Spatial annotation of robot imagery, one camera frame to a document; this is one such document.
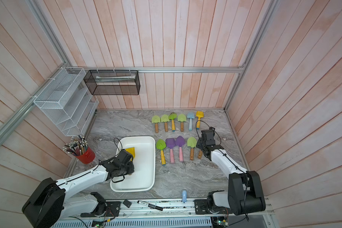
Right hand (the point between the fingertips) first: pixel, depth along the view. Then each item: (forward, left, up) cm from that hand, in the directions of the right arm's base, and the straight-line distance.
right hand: (202, 140), depth 92 cm
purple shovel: (+5, +14, -8) cm, 17 cm away
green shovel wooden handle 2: (+25, +26, -7) cm, 37 cm away
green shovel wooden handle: (+24, +34, -7) cm, 42 cm away
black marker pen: (-37, +32, -7) cm, 49 cm away
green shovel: (+26, +12, -7) cm, 29 cm away
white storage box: (-23, +37, -7) cm, 44 cm away
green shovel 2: (+3, +6, -7) cm, 10 cm away
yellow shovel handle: (0, +28, -5) cm, 28 cm away
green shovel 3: (-6, +1, -6) cm, 8 cm away
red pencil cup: (-13, +72, +11) cm, 74 cm away
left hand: (-18, +45, -7) cm, 49 cm away
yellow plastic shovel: (+31, -3, -8) cm, 32 cm away
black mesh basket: (+39, +65, +19) cm, 78 cm away
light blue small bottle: (-32, +13, -6) cm, 35 cm away
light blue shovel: (+29, +5, -7) cm, 30 cm away
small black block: (-36, +44, -7) cm, 58 cm away
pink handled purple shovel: (+2, +21, -7) cm, 22 cm away
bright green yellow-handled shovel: (+26, +20, -5) cm, 34 cm away
